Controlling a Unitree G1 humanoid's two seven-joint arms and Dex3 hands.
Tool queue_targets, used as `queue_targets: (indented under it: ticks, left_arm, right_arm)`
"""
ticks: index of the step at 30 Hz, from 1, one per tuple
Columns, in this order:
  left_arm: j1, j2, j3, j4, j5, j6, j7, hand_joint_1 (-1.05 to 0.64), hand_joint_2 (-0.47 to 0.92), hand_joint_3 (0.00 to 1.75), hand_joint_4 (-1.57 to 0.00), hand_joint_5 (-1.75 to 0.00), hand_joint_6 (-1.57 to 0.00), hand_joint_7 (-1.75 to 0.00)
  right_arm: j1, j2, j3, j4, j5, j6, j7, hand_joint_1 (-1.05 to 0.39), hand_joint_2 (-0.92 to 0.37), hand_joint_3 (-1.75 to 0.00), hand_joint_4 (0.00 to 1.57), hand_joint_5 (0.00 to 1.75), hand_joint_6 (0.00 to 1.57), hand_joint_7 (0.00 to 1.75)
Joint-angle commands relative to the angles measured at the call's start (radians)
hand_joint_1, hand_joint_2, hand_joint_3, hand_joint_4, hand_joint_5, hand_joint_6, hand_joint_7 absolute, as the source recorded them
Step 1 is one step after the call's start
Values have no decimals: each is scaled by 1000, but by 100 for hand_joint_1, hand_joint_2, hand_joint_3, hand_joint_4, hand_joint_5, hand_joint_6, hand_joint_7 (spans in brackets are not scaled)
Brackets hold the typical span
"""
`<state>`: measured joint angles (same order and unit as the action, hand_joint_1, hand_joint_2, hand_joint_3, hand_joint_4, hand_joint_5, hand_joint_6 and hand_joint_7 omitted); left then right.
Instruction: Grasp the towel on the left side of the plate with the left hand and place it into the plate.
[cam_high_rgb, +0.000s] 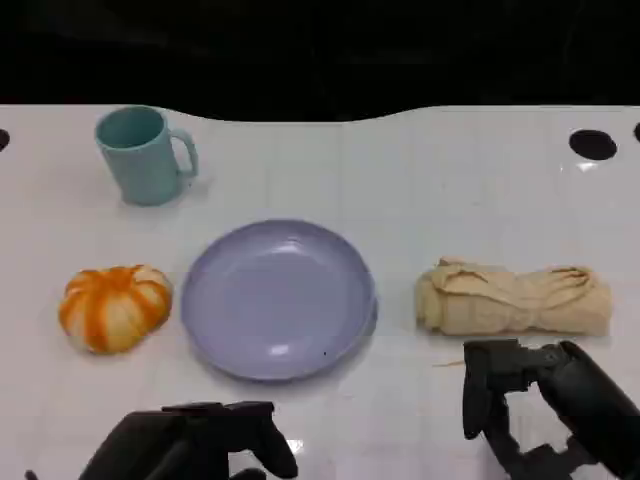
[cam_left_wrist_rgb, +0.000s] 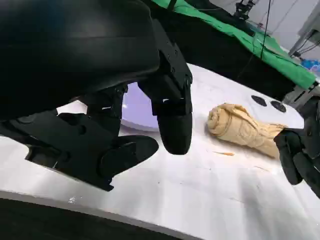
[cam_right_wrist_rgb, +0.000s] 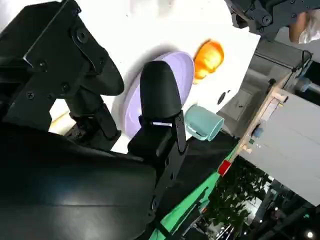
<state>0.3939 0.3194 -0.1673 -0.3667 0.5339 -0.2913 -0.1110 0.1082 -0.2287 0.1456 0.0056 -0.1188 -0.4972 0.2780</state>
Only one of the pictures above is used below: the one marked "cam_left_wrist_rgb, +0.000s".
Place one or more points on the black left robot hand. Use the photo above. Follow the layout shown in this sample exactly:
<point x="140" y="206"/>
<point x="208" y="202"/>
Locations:
<point x="75" y="62"/>

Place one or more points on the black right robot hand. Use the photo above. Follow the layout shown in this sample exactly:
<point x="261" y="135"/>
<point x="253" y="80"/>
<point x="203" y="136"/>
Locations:
<point x="300" y="155"/>

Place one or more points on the beige towel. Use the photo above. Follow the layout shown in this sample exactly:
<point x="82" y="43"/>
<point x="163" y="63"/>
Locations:
<point x="232" y="125"/>

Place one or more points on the black table grommet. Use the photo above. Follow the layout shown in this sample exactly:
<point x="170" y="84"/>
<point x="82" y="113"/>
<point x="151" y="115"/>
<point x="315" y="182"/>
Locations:
<point x="258" y="100"/>
<point x="278" y="105"/>

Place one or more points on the lilac plate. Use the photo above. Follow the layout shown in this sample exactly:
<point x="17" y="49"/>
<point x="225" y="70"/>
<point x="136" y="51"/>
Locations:
<point x="137" y="110"/>

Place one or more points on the green cloth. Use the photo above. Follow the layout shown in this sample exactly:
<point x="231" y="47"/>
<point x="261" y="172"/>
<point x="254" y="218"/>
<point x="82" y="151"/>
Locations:
<point x="275" y="55"/>

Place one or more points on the black table drape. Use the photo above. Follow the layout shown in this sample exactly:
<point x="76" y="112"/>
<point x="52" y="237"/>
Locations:
<point x="212" y="50"/>

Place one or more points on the aluminium frame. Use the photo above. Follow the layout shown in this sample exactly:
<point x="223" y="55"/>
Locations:
<point x="303" y="37"/>

